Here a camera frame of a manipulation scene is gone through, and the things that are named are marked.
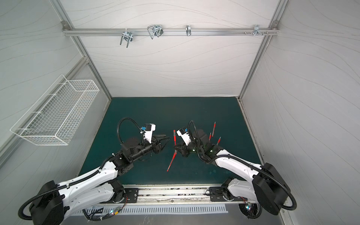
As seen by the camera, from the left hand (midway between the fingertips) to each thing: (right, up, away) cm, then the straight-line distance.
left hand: (165, 138), depth 72 cm
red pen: (+33, +3, +31) cm, 45 cm away
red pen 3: (+5, 0, +3) cm, 6 cm away
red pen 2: (+33, -6, +21) cm, 40 cm away
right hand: (+4, -6, +6) cm, 9 cm away
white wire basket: (-55, +11, -3) cm, 56 cm away
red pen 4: (+3, -15, +16) cm, 22 cm away
